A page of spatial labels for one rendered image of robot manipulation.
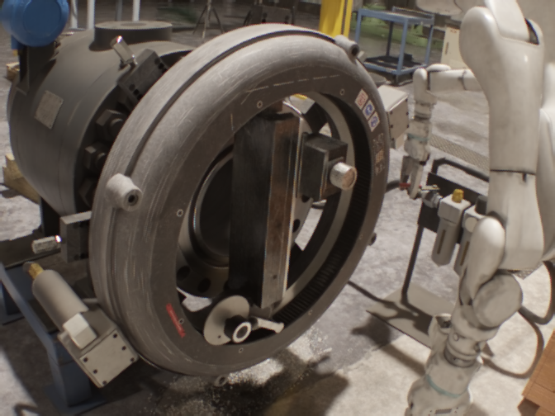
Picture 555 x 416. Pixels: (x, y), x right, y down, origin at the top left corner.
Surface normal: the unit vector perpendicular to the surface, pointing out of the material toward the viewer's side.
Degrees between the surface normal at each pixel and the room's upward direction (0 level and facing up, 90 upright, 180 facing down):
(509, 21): 43
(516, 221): 65
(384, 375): 0
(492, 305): 94
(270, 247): 90
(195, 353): 90
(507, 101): 75
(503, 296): 89
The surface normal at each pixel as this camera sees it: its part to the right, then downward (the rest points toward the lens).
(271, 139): -0.72, 0.28
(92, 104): -0.48, -0.39
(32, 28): 0.70, 0.38
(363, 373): 0.10, -0.89
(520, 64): -0.07, -0.12
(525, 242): 0.07, 0.04
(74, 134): -0.60, -0.16
